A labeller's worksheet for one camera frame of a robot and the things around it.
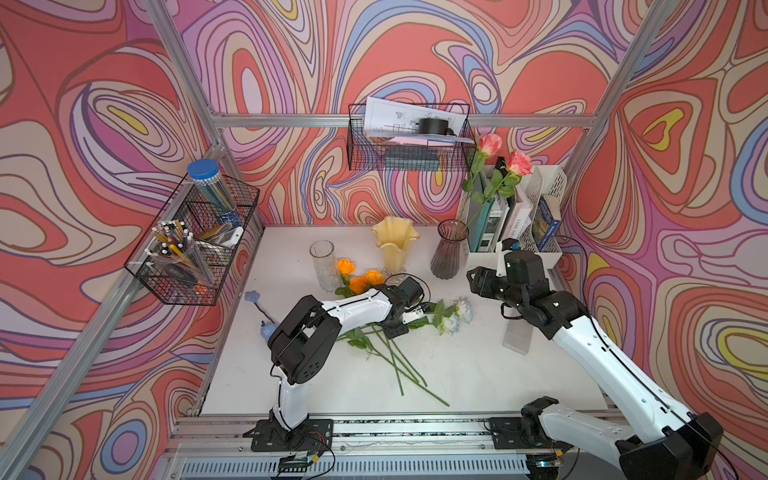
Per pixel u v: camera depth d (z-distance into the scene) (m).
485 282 0.66
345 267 1.02
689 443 0.37
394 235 0.94
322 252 0.90
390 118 0.86
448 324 0.89
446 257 0.96
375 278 0.98
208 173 0.69
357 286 0.98
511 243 0.66
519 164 0.75
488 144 0.82
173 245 0.57
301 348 0.48
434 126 0.82
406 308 0.77
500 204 0.93
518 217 0.91
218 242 0.73
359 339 0.89
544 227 1.01
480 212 0.88
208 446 0.74
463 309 0.91
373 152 1.01
